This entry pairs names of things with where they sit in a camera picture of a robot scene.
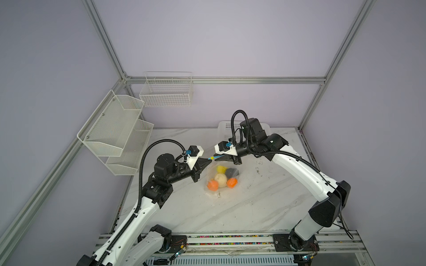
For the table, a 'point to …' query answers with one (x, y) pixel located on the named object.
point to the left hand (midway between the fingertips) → (209, 160)
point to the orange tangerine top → (232, 182)
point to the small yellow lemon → (221, 169)
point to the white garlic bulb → (222, 179)
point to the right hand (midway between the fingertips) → (214, 153)
